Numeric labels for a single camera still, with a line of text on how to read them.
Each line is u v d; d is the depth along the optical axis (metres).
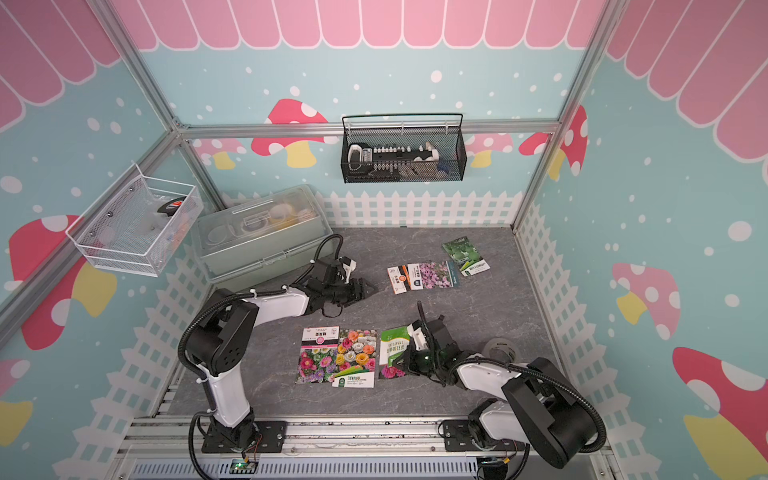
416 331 0.83
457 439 0.73
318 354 0.88
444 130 0.89
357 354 0.88
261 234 0.92
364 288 0.87
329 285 0.80
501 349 0.87
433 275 1.06
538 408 0.43
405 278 1.05
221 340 0.51
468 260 1.09
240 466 0.72
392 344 0.88
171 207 0.78
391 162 0.87
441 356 0.68
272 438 0.74
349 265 0.91
